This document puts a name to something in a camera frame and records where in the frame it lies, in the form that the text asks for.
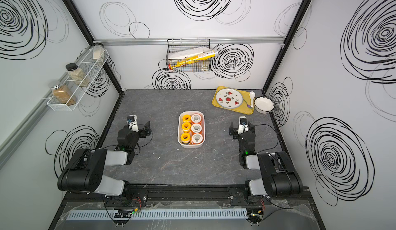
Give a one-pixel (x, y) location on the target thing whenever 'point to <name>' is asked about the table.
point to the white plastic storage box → (180, 115)
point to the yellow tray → (245, 107)
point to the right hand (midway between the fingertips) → (243, 122)
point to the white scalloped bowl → (263, 104)
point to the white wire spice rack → (91, 68)
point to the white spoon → (252, 95)
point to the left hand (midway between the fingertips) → (140, 121)
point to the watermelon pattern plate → (229, 98)
